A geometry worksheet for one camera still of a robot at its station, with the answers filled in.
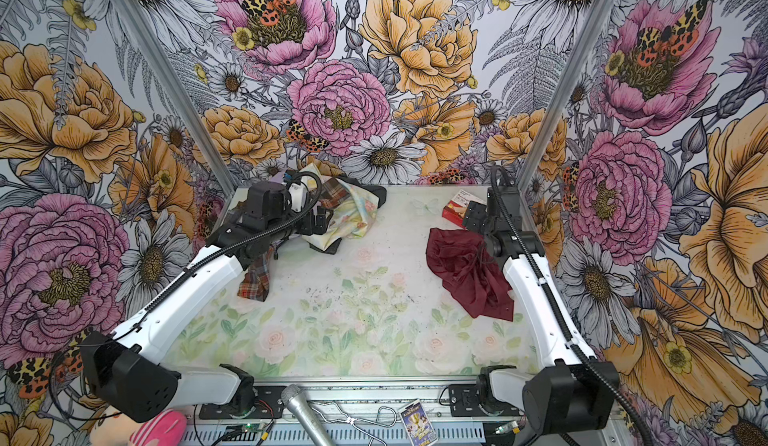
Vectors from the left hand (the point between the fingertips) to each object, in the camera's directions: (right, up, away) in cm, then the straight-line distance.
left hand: (315, 219), depth 79 cm
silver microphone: (-2, -44, -6) cm, 45 cm away
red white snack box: (+44, +3, +33) cm, 55 cm away
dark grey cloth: (+16, +8, +35) cm, 39 cm away
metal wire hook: (+12, -48, -8) cm, 51 cm away
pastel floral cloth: (+6, -1, +29) cm, 29 cm away
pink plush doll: (-29, -46, -12) cm, 56 cm away
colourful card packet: (+26, -47, -9) cm, 55 cm away
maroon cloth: (+41, -14, +15) cm, 46 cm away
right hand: (+43, 0, +1) cm, 43 cm away
